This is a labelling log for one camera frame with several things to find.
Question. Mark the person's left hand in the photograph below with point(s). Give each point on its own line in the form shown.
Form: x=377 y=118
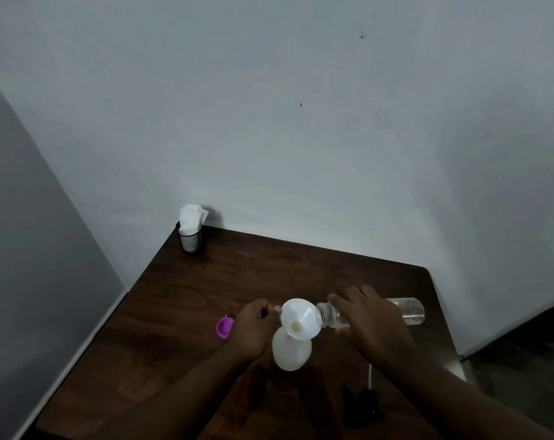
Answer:
x=251 y=332

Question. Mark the person's right hand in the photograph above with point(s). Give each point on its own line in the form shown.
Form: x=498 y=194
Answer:
x=378 y=329

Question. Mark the purple bottle cap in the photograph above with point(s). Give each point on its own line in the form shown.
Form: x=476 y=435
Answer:
x=225 y=327

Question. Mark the clear plastic water bottle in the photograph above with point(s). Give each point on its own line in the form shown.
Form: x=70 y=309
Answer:
x=414 y=311

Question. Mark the white spray bottle body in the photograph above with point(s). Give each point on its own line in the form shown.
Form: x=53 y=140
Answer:
x=291 y=355

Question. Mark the white plastic funnel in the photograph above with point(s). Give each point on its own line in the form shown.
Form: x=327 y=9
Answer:
x=300 y=313

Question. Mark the black spray head with tube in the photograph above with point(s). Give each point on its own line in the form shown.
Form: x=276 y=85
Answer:
x=362 y=405

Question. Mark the person's right forearm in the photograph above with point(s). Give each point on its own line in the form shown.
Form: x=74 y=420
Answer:
x=460 y=403

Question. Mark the dark wooden table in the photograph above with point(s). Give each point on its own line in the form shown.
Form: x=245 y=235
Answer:
x=240 y=274

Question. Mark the black mesh cup holder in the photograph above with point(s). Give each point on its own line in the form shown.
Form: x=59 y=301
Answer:
x=192 y=242

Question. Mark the black cup with tissues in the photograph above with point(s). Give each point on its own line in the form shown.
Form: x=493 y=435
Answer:
x=191 y=219

